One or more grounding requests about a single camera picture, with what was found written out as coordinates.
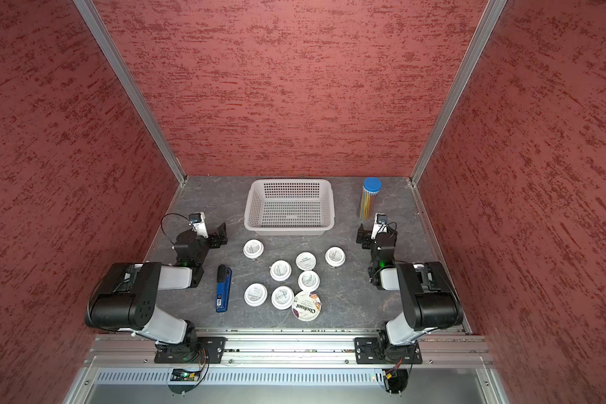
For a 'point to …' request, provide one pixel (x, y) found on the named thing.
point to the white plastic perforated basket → (289, 206)
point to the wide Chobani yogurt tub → (306, 306)
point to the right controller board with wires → (395, 380)
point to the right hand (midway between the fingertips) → (373, 227)
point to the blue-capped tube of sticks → (371, 187)
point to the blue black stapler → (223, 288)
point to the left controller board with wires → (181, 374)
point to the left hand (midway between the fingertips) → (213, 228)
